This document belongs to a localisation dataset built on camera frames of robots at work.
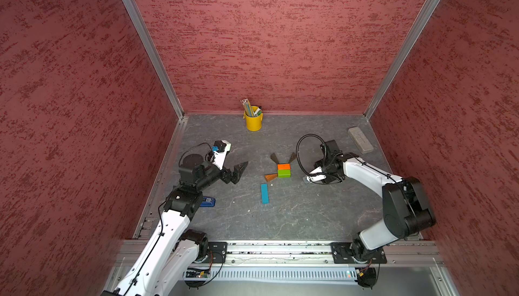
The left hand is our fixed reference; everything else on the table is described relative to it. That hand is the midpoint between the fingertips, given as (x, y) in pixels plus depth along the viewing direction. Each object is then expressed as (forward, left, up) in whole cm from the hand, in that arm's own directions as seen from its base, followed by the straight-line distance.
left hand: (236, 160), depth 74 cm
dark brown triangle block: (+18, -26, -27) cm, 41 cm away
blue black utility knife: (-8, +14, -21) cm, 27 cm away
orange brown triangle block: (+4, -13, -22) cm, 26 cm away
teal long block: (-4, -11, -22) cm, 25 cm away
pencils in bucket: (+38, -2, -11) cm, 40 cm away
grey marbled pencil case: (+26, -62, -21) cm, 71 cm away
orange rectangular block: (+9, -20, -21) cm, 30 cm away
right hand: (+7, -37, -19) cm, 43 cm away
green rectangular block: (+6, -20, -21) cm, 30 cm away
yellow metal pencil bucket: (+35, -4, -18) cm, 40 cm away
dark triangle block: (+15, -15, -23) cm, 31 cm away
